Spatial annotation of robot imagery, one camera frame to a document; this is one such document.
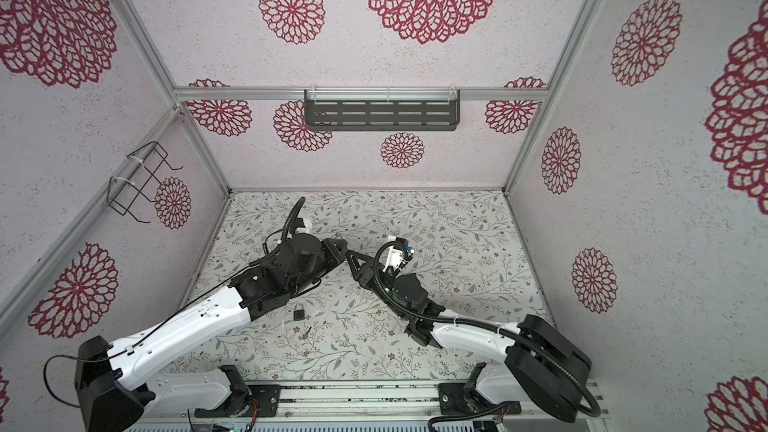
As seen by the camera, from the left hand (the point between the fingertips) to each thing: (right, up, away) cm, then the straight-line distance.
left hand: (346, 248), depth 75 cm
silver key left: (-13, -26, +9) cm, 30 cm away
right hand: (+1, 0, -4) cm, 4 cm away
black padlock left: (-16, -21, +13) cm, 29 cm away
